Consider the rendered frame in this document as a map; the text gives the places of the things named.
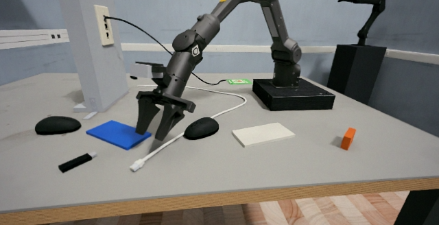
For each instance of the beige wall plate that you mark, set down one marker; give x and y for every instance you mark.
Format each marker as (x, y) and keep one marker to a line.
(100, 12)

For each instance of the blue flat rectangular slab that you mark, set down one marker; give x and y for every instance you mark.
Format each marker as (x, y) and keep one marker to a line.
(118, 134)

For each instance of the white ethernet plug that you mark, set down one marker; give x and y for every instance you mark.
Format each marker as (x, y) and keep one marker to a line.
(137, 165)

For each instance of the orange rectangular block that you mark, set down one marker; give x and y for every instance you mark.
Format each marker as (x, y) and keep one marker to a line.
(348, 138)

